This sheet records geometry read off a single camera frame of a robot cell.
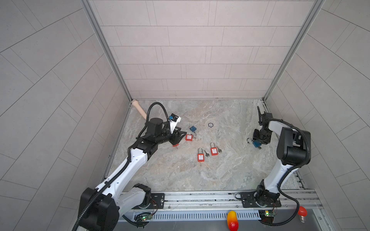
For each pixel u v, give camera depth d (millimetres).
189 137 936
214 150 877
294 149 503
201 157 845
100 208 372
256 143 908
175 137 655
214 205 707
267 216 680
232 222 631
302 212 659
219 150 889
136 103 1101
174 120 652
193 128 989
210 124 1018
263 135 804
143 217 648
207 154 868
